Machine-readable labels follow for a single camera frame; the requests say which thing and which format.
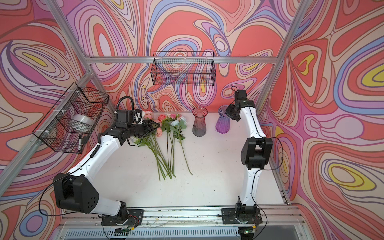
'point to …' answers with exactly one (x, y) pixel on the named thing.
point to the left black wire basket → (54, 128)
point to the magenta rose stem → (174, 117)
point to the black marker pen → (79, 149)
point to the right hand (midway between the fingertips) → (229, 116)
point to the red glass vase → (199, 128)
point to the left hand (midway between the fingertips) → (159, 125)
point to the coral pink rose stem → (163, 117)
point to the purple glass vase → (222, 125)
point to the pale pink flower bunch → (151, 142)
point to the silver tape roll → (81, 123)
